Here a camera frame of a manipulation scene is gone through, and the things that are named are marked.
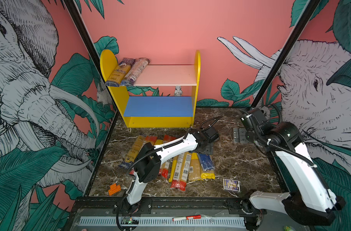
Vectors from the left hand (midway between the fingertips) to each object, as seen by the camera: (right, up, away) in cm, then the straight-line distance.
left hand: (205, 148), depth 83 cm
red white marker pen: (-8, -32, -13) cm, 35 cm away
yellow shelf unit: (-41, +23, +12) cm, 48 cm away
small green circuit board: (-41, -33, -13) cm, 54 cm away
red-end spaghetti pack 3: (-14, -13, -1) cm, 19 cm away
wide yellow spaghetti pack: (-6, -14, +1) cm, 16 cm away
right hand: (+14, +12, -18) cm, 26 cm away
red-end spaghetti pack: (-35, +4, +13) cm, 37 cm away
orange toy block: (-52, -21, -4) cm, 56 cm away
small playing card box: (+14, -20, -3) cm, 25 cm away
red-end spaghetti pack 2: (-24, -12, +3) cm, 27 cm away
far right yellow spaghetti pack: (+1, -16, -1) cm, 16 cm away
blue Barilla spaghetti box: (+1, -8, +1) cm, 8 cm away
